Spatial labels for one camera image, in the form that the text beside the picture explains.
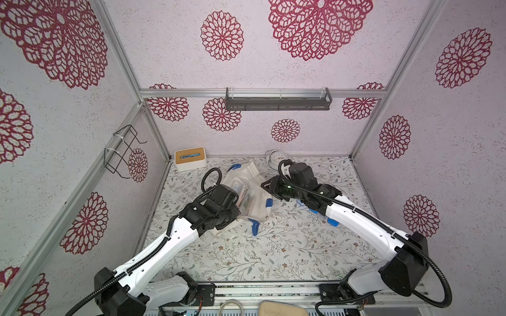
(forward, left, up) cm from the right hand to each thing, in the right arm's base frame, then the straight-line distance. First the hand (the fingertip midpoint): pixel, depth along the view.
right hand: (260, 184), depth 74 cm
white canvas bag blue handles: (+9, +3, -23) cm, 25 cm away
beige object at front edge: (-37, -3, -24) cm, 44 cm away
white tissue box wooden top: (+35, +42, -23) cm, 59 cm away
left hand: (-8, +8, -8) cm, 14 cm away
